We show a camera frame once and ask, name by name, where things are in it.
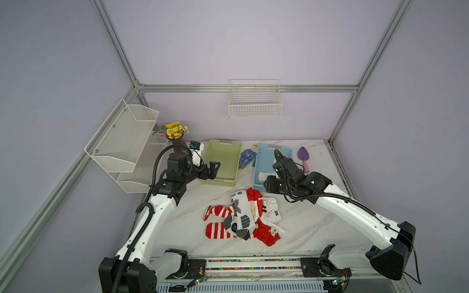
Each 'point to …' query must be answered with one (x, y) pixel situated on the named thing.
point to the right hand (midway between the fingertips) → (269, 186)
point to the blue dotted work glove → (247, 156)
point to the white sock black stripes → (269, 204)
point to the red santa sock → (263, 232)
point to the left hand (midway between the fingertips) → (209, 164)
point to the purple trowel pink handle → (304, 155)
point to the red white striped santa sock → (217, 231)
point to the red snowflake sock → (256, 204)
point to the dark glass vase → (179, 141)
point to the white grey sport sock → (242, 223)
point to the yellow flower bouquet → (172, 130)
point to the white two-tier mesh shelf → (127, 147)
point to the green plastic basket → (228, 154)
